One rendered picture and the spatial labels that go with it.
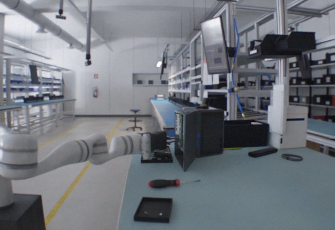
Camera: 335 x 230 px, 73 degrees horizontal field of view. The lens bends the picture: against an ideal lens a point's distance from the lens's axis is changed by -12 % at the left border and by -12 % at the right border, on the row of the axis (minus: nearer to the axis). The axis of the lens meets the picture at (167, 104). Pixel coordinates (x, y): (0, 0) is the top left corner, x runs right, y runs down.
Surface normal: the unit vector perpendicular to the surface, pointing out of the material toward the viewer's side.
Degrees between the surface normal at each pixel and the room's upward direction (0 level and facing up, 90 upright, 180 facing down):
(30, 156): 91
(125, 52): 90
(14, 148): 84
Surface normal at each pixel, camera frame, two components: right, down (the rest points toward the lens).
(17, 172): 0.48, 0.06
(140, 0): 0.08, 0.06
